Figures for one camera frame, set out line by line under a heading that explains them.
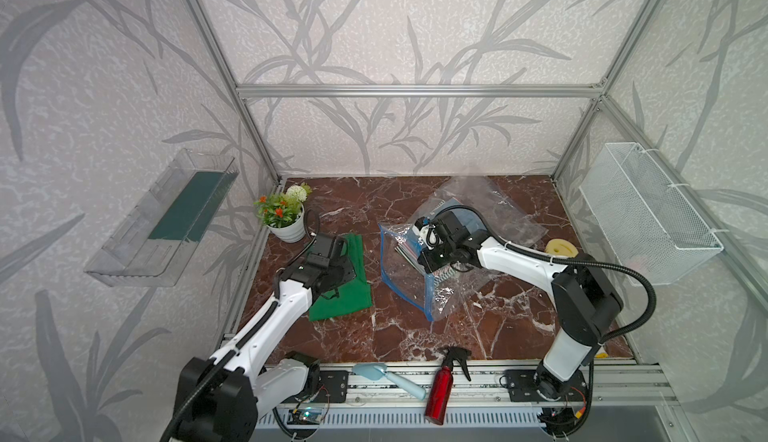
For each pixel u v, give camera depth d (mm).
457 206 787
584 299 460
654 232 638
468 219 730
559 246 966
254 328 452
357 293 873
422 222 807
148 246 637
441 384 728
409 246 961
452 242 693
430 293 868
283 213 912
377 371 751
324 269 621
